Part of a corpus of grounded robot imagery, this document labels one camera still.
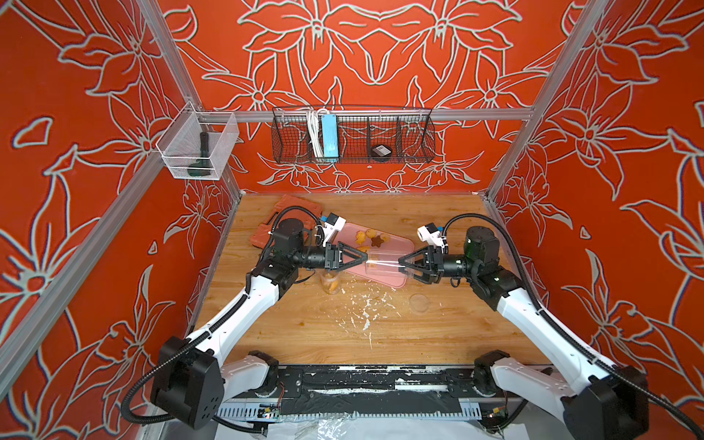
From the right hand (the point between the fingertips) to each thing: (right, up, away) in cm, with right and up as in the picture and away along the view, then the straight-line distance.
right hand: (403, 266), depth 65 cm
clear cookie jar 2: (-19, -9, +23) cm, 31 cm away
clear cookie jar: (-4, +1, -1) cm, 5 cm away
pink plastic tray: (0, 0, +36) cm, 36 cm away
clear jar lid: (+10, -16, +23) cm, 30 cm away
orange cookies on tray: (-3, +4, +40) cm, 40 cm away
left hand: (-10, +1, +1) cm, 10 cm away
